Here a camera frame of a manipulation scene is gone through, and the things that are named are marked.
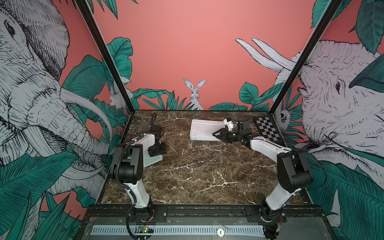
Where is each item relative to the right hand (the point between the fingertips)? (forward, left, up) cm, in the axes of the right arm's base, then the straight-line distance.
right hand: (214, 133), depth 88 cm
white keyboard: (+12, +6, -11) cm, 18 cm away
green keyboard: (-11, +41, -15) cm, 45 cm away
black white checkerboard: (+13, -41, -13) cm, 45 cm away
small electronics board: (-46, +34, -15) cm, 59 cm away
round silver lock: (-47, -1, -16) cm, 49 cm away
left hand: (-4, +33, -14) cm, 36 cm away
